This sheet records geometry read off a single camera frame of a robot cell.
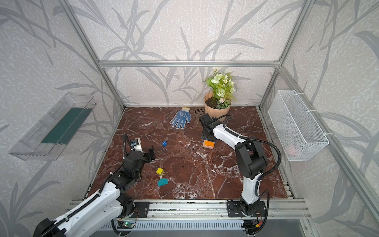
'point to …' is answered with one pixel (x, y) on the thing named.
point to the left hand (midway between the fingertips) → (149, 143)
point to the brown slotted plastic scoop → (199, 112)
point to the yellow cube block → (160, 171)
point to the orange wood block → (209, 143)
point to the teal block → (162, 181)
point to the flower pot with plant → (217, 102)
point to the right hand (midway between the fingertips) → (207, 132)
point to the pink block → (205, 146)
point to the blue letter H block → (164, 143)
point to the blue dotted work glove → (180, 119)
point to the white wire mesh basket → (299, 134)
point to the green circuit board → (128, 224)
